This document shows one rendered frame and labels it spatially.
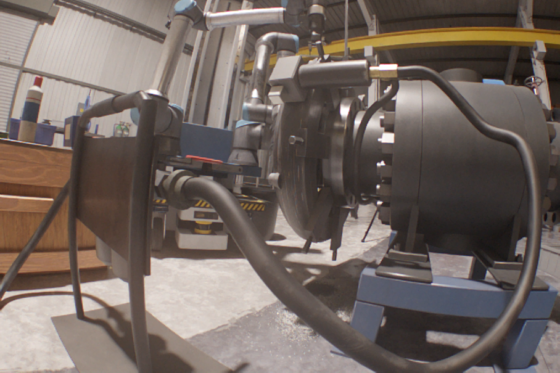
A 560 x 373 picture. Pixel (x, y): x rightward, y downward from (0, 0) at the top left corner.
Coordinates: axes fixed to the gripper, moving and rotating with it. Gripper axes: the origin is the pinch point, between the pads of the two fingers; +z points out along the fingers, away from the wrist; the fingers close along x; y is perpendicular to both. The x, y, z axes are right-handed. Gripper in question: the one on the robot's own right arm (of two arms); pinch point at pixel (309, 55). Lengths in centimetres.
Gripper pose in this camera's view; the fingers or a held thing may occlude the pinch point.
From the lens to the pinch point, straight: 117.7
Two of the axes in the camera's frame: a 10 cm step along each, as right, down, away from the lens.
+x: 1.1, 0.0, 9.9
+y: 9.9, 0.7, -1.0
